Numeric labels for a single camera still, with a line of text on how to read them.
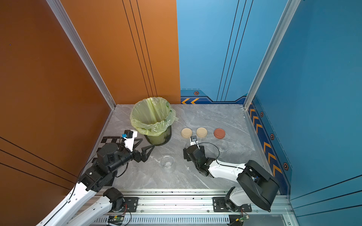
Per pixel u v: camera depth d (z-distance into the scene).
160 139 0.92
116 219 0.72
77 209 0.46
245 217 0.69
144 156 0.61
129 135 0.58
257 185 0.43
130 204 0.74
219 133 1.03
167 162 0.88
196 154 0.66
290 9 0.70
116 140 0.95
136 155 0.60
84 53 0.87
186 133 1.02
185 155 0.80
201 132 1.03
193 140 0.76
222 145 0.97
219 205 0.72
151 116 0.92
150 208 0.73
